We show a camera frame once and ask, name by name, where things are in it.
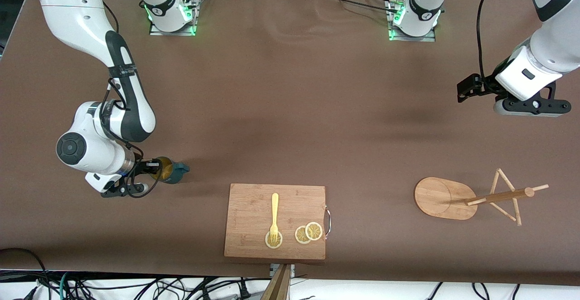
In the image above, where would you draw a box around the black right camera mount bracket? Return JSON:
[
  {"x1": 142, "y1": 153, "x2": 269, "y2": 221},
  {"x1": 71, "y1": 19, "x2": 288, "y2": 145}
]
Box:
[{"x1": 101, "y1": 179, "x2": 139, "y2": 199}]

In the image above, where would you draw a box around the small metal bracket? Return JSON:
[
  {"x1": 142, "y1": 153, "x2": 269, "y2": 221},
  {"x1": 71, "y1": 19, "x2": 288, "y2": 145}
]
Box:
[{"x1": 270, "y1": 264, "x2": 295, "y2": 279}]

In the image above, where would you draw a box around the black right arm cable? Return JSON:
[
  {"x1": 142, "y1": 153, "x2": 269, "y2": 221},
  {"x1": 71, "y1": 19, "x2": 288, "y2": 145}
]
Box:
[{"x1": 102, "y1": 1, "x2": 152, "y2": 199}]

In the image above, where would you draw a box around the yellow plastic fork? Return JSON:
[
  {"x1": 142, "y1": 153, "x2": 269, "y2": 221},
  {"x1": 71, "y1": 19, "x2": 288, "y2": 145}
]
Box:
[{"x1": 270, "y1": 193, "x2": 280, "y2": 242}]

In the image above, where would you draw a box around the bamboo cutting board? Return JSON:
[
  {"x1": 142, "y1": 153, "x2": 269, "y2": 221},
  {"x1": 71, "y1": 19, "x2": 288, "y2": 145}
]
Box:
[{"x1": 224, "y1": 183, "x2": 327, "y2": 260}]

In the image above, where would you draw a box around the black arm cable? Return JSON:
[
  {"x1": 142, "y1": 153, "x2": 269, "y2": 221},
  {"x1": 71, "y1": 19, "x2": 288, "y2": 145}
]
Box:
[
  {"x1": 476, "y1": 0, "x2": 503, "y2": 83},
  {"x1": 102, "y1": 1, "x2": 152, "y2": 199}
]

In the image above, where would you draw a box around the dark teal ribbed cup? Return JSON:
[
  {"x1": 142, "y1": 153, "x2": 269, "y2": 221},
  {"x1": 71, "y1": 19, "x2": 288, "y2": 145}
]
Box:
[{"x1": 152, "y1": 156, "x2": 190, "y2": 184}]

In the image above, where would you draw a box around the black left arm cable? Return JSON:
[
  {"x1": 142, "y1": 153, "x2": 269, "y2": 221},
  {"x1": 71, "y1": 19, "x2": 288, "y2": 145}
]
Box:
[{"x1": 476, "y1": 0, "x2": 503, "y2": 83}]

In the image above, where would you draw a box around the black cable on mat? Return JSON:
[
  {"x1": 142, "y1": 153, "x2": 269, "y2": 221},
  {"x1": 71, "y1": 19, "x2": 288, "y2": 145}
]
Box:
[{"x1": 317, "y1": 0, "x2": 399, "y2": 14}]

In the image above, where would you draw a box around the brown table cover mat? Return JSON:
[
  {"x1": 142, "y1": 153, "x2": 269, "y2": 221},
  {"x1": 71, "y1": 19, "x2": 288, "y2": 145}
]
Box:
[{"x1": 0, "y1": 0, "x2": 580, "y2": 286}]

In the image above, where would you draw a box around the thick black looping cable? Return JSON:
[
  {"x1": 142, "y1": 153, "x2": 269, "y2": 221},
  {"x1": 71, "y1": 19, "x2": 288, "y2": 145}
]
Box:
[{"x1": 0, "y1": 248, "x2": 48, "y2": 291}]

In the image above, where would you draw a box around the wooden cup rack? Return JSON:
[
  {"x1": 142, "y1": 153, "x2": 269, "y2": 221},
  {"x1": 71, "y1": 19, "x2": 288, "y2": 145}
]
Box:
[{"x1": 414, "y1": 168, "x2": 550, "y2": 227}]

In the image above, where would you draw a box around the wooden post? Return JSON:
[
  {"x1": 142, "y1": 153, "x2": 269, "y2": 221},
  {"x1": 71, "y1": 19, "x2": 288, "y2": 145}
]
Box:
[{"x1": 261, "y1": 264, "x2": 292, "y2": 300}]

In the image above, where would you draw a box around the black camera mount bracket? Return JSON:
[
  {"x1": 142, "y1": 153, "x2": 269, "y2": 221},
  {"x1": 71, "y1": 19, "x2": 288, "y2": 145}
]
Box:
[
  {"x1": 101, "y1": 179, "x2": 139, "y2": 199},
  {"x1": 501, "y1": 82, "x2": 572, "y2": 118}
]

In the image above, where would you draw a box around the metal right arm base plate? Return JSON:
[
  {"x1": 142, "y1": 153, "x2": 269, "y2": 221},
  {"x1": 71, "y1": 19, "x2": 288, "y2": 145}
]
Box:
[{"x1": 149, "y1": 0, "x2": 197, "y2": 37}]

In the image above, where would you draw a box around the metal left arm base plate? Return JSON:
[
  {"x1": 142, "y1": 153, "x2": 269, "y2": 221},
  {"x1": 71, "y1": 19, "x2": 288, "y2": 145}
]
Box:
[{"x1": 387, "y1": 0, "x2": 436, "y2": 42}]

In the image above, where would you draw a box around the black left camera mount bracket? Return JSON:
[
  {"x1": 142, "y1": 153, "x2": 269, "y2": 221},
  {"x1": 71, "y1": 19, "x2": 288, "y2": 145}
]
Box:
[{"x1": 501, "y1": 82, "x2": 572, "y2": 118}]

